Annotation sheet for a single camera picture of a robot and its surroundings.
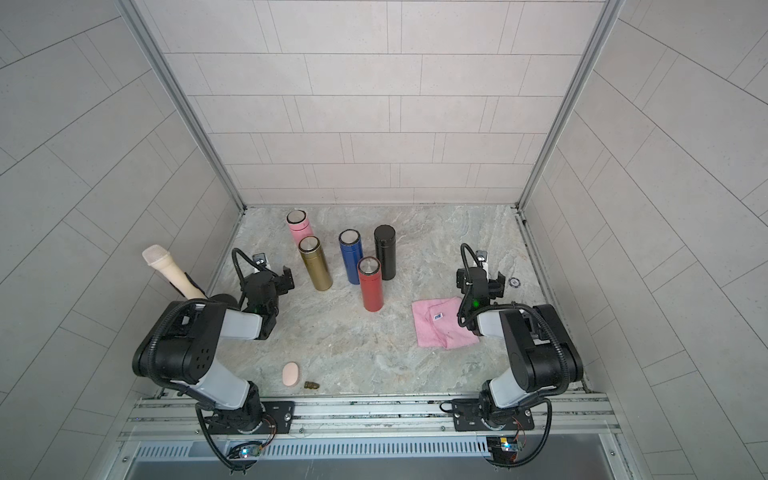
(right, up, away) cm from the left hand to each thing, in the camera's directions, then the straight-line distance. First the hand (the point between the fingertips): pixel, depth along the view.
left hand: (275, 265), depth 94 cm
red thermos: (+32, 0, -20) cm, 38 cm away
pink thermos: (+11, +13, -10) cm, 19 cm away
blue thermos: (+26, +9, -14) cm, 31 cm away
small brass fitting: (+17, -28, -19) cm, 38 cm away
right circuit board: (+63, -39, -26) cm, 79 cm away
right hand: (+66, 0, 0) cm, 66 cm away
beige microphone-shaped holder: (-15, +6, -27) cm, 32 cm away
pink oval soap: (+12, -26, -18) cm, 34 cm away
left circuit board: (+6, -37, -29) cm, 48 cm away
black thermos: (+36, +5, -8) cm, 37 cm away
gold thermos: (+16, +3, -12) cm, 20 cm away
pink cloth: (+50, -16, -10) cm, 54 cm away
